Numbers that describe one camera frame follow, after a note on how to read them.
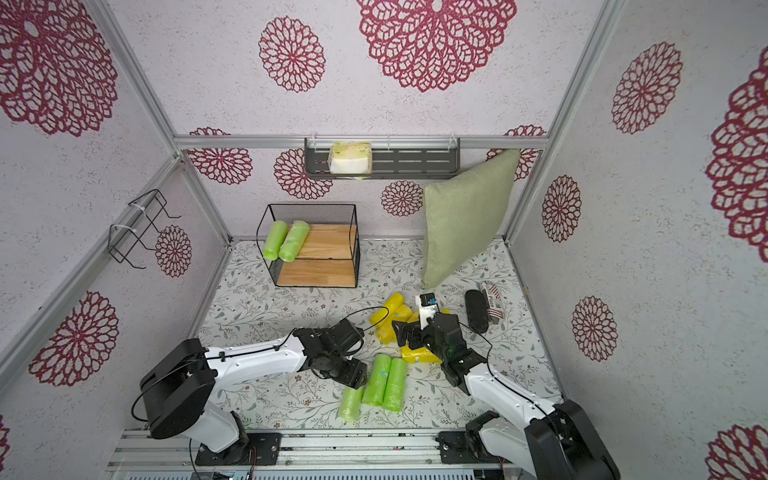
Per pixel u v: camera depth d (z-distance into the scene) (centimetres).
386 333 90
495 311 97
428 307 73
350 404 78
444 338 65
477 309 99
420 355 85
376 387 80
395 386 81
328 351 64
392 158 93
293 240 92
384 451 75
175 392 43
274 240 93
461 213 84
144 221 80
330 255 95
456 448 74
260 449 73
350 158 90
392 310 95
